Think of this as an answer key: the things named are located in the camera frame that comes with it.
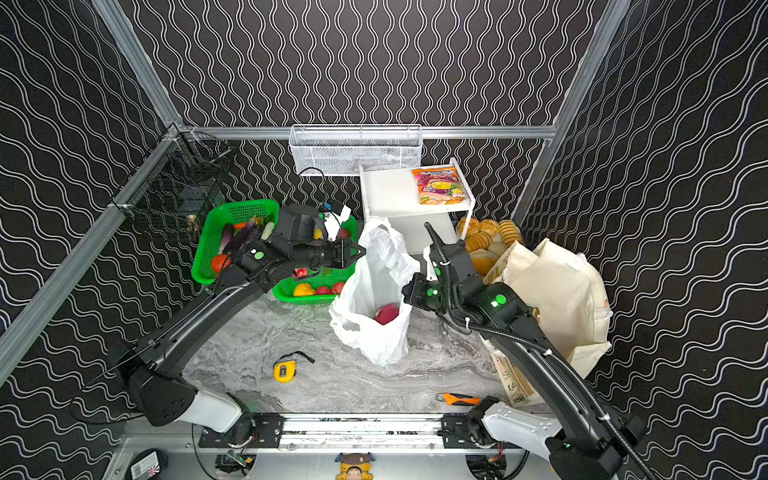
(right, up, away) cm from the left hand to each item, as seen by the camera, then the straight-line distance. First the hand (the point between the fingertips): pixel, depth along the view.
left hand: (374, 251), depth 68 cm
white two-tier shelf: (+4, +15, +14) cm, 21 cm away
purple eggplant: (-58, +6, +45) cm, 73 cm away
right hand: (+6, -9, +1) cm, 11 cm away
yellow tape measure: (-25, -33, +14) cm, 44 cm away
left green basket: (-60, +14, +45) cm, 77 cm away
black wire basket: (-63, +23, +31) cm, 74 cm away
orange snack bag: (+17, +17, +12) cm, 27 cm away
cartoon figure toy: (-4, -49, 0) cm, 49 cm away
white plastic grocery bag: (-1, -17, +18) cm, 25 cm away
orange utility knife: (+21, -39, +11) cm, 46 cm away
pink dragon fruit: (+3, -18, +17) cm, 25 cm away
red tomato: (-53, -3, +32) cm, 62 cm away
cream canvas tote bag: (+51, -14, +10) cm, 54 cm away
